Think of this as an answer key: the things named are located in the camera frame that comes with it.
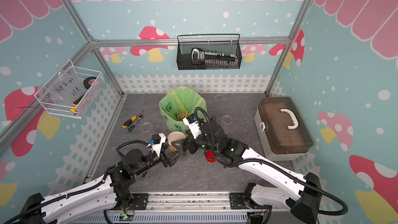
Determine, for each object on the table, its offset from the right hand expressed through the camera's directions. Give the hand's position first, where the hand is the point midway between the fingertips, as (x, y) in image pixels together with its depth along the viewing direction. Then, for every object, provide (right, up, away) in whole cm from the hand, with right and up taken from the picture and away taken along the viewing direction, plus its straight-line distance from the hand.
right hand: (179, 138), depth 65 cm
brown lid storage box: (+55, +1, +19) cm, 58 cm away
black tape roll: (-49, +27, +14) cm, 58 cm away
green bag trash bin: (-4, +16, +25) cm, 30 cm away
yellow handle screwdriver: (-37, +6, +39) cm, 54 cm away
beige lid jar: (-4, -5, +3) cm, 7 cm away
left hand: (-1, -5, +5) cm, 7 cm away
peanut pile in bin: (-3, +9, +29) cm, 31 cm away
